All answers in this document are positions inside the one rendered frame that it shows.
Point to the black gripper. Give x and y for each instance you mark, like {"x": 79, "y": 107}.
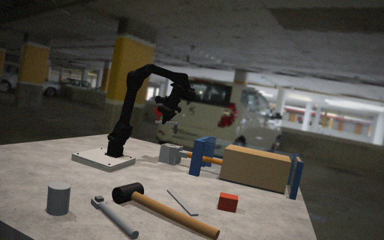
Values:
{"x": 168, "y": 111}

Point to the black-headed mallet with wooden handle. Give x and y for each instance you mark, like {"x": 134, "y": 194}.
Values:
{"x": 135, "y": 192}

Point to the grey handle with square key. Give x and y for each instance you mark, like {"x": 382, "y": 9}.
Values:
{"x": 99, "y": 203}

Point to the blue flat bar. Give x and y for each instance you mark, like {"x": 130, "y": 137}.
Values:
{"x": 194, "y": 153}

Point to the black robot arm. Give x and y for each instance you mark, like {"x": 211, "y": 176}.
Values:
{"x": 122, "y": 130}

